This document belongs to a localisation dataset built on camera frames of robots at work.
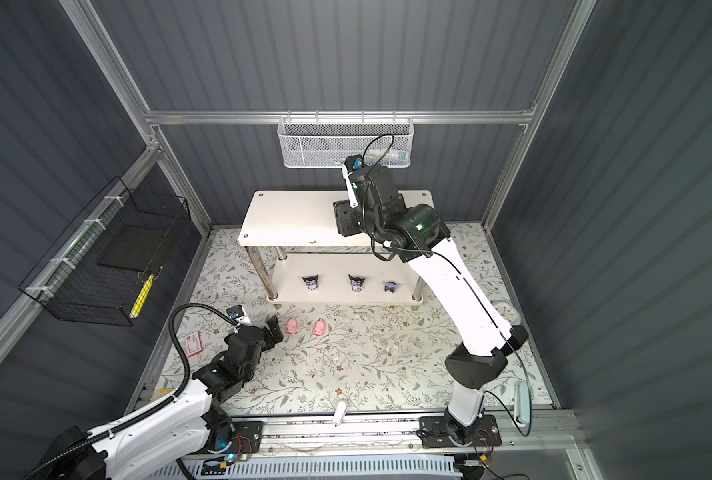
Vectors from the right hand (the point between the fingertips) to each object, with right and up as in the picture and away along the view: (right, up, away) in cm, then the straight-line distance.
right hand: (347, 210), depth 65 cm
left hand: (-25, -30, +20) cm, 44 cm away
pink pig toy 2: (-10, -32, +27) cm, 43 cm away
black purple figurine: (-12, -18, +26) cm, 34 cm away
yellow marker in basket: (-48, -19, +3) cm, 52 cm away
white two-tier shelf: (-12, -14, +40) cm, 44 cm away
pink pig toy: (-19, -32, +26) cm, 45 cm away
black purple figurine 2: (+1, -19, +25) cm, 32 cm away
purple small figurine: (+12, -20, +26) cm, 35 cm away
